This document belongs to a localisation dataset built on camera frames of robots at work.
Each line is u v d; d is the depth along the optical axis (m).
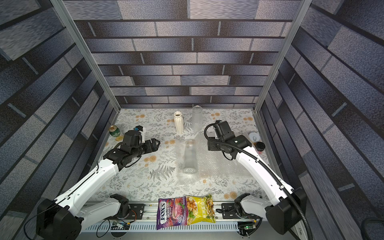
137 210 0.74
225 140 0.56
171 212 0.71
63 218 0.38
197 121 1.00
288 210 0.37
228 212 0.73
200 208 0.72
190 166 0.85
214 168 0.85
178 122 0.96
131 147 0.61
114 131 0.94
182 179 0.84
